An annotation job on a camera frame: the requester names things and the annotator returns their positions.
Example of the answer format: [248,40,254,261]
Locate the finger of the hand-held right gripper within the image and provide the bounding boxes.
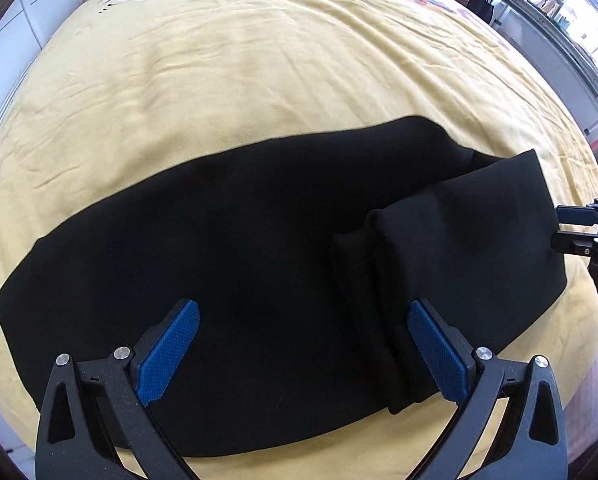
[556,198,598,227]
[551,229,598,262]

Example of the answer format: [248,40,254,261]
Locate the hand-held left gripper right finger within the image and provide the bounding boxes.
[406,299,569,480]

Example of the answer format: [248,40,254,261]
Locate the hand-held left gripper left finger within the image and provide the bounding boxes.
[35,298,201,480]

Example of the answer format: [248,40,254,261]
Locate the black pants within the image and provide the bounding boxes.
[0,115,566,459]

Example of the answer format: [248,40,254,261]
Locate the desk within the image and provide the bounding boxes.
[472,0,598,128]

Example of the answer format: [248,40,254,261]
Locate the black bag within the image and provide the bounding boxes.
[466,0,498,24]

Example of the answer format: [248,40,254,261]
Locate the yellow printed bedspread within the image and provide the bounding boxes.
[0,0,598,480]

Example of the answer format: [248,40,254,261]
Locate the white wardrobe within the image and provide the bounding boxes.
[0,0,107,153]

